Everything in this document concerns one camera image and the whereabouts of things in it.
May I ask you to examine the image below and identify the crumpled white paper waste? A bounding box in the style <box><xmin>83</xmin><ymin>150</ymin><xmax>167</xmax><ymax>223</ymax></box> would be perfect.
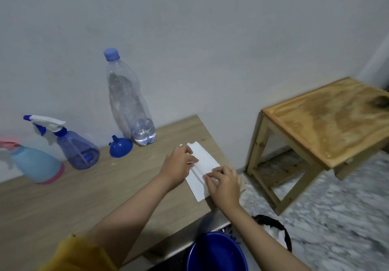
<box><xmin>261</xmin><ymin>224</ymin><xmax>288</xmax><ymax>249</ymax></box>

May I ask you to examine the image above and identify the clear plastic water bottle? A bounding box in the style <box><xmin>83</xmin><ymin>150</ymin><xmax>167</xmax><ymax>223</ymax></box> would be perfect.
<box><xmin>106</xmin><ymin>59</ymin><xmax>156</xmax><ymax>146</ymax></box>

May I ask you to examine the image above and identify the wooden chair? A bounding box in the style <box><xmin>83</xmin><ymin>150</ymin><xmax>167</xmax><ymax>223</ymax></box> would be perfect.
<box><xmin>246</xmin><ymin>76</ymin><xmax>389</xmax><ymax>216</ymax></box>

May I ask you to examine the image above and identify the white and blue spray head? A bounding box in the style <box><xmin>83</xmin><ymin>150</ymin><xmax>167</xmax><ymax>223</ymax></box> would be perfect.
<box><xmin>23</xmin><ymin>115</ymin><xmax>67</xmax><ymax>146</ymax></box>

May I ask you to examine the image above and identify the stack of white paper towels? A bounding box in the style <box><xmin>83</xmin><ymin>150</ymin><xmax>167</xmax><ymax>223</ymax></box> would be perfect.
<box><xmin>179</xmin><ymin>141</ymin><xmax>222</xmax><ymax>202</ymax></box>

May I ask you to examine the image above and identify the person's right forearm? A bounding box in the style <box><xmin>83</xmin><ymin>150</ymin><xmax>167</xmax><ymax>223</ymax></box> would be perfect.
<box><xmin>222</xmin><ymin>204</ymin><xmax>310</xmax><ymax>271</ymax></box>

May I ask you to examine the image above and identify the black trash bin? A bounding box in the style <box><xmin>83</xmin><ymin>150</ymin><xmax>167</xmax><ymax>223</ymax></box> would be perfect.
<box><xmin>228</xmin><ymin>214</ymin><xmax>292</xmax><ymax>253</ymax></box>

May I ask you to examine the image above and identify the blue bottle cap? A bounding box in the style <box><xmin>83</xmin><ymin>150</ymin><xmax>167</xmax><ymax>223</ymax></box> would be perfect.
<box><xmin>103</xmin><ymin>48</ymin><xmax>121</xmax><ymax>61</ymax></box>

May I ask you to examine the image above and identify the person's yellow left sleeve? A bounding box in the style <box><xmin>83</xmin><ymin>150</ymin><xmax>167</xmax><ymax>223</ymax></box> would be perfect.
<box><xmin>39</xmin><ymin>234</ymin><xmax>119</xmax><ymax>271</ymax></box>

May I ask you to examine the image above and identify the blue plastic basin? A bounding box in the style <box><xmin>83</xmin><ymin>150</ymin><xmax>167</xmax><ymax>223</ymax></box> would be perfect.
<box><xmin>186</xmin><ymin>232</ymin><xmax>249</xmax><ymax>271</ymax></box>

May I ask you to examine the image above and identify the pink spray head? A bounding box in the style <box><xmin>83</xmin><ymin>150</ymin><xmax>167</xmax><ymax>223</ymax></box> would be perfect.
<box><xmin>0</xmin><ymin>140</ymin><xmax>22</xmax><ymax>170</ymax></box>

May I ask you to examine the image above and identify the light blue pink spray bottle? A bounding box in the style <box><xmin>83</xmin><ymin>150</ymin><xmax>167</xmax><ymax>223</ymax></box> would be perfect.
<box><xmin>9</xmin><ymin>145</ymin><xmax>65</xmax><ymax>185</ymax></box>

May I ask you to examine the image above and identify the person's left forearm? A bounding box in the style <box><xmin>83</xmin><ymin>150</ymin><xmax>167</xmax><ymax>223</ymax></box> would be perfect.
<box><xmin>85</xmin><ymin>173</ymin><xmax>174</xmax><ymax>265</ymax></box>

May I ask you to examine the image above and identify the person's right hand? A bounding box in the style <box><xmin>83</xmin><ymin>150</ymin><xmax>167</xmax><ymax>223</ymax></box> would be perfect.
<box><xmin>203</xmin><ymin>166</ymin><xmax>242</xmax><ymax>211</ymax></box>

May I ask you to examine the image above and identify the blue plastic funnel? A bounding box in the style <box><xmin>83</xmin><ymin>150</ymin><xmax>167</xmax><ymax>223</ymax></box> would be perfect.
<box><xmin>109</xmin><ymin>135</ymin><xmax>134</xmax><ymax>158</ymax></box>

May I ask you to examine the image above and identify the person's left hand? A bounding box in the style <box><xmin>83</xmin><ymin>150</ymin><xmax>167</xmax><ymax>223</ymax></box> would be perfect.
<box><xmin>159</xmin><ymin>145</ymin><xmax>200</xmax><ymax>189</ymax></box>

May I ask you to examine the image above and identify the transparent blue spray bottle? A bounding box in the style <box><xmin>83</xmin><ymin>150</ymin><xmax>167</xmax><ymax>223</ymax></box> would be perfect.
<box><xmin>57</xmin><ymin>130</ymin><xmax>100</xmax><ymax>170</ymax></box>

